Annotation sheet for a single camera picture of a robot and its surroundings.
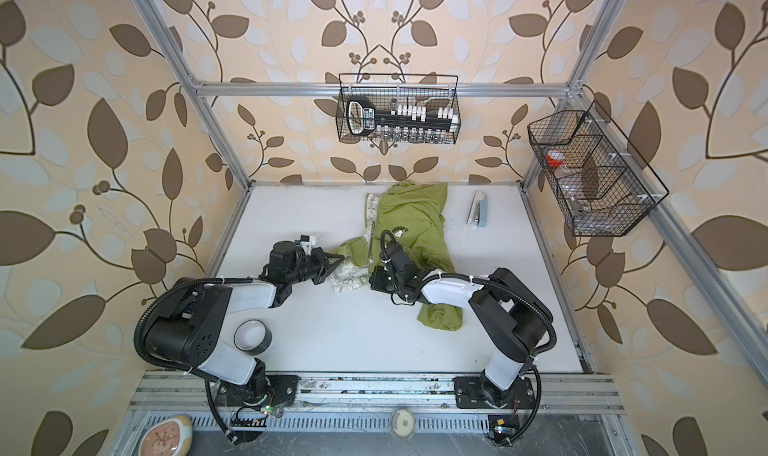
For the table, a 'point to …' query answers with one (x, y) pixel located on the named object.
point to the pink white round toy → (168, 436)
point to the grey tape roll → (252, 336)
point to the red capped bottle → (555, 158)
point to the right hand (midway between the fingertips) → (369, 282)
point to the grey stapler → (478, 215)
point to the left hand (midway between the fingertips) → (346, 255)
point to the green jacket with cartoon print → (412, 212)
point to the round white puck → (402, 423)
